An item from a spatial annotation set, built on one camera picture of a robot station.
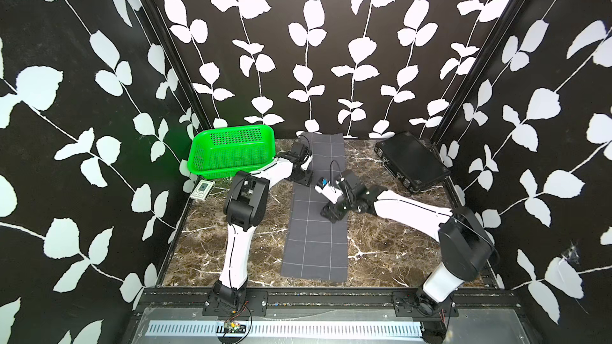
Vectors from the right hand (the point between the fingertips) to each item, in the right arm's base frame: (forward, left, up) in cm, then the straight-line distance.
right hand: (325, 202), depth 87 cm
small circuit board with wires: (-38, +29, -11) cm, 49 cm away
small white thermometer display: (+9, +52, -6) cm, 53 cm away
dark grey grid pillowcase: (-14, +4, -10) cm, 18 cm away
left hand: (+18, +8, -7) cm, 21 cm away
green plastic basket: (+32, +49, -8) cm, 59 cm away
